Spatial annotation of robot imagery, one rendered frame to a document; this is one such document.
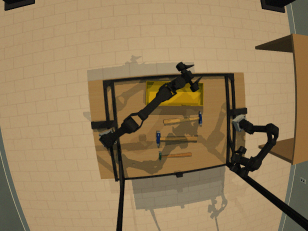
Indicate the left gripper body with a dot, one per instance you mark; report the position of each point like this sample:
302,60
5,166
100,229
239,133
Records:
180,67

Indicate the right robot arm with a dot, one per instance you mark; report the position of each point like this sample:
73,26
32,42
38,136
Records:
254,163

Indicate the hammer with blue head and wooden handle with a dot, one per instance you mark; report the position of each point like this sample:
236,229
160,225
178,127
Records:
185,138

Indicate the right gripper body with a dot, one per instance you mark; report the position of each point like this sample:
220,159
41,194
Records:
242,151

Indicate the yellow bin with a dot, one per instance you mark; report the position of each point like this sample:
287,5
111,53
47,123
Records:
184,95

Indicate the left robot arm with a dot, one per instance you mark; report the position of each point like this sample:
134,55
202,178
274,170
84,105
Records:
164,94

